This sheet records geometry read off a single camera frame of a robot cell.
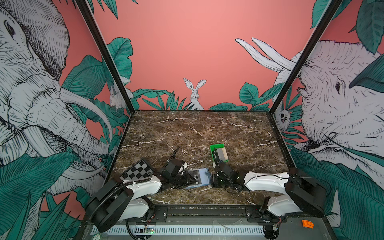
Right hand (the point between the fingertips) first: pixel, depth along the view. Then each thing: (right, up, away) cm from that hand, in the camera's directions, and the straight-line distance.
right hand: (207, 182), depth 83 cm
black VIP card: (-7, +3, +4) cm, 8 cm away
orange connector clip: (+47, -15, -13) cm, 51 cm away
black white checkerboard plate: (-40, +5, +3) cm, 40 cm away
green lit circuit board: (-29, -18, -13) cm, 37 cm away
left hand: (-6, +1, -2) cm, 7 cm away
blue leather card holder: (-2, +2, +3) cm, 4 cm away
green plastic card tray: (+3, +18, +13) cm, 22 cm away
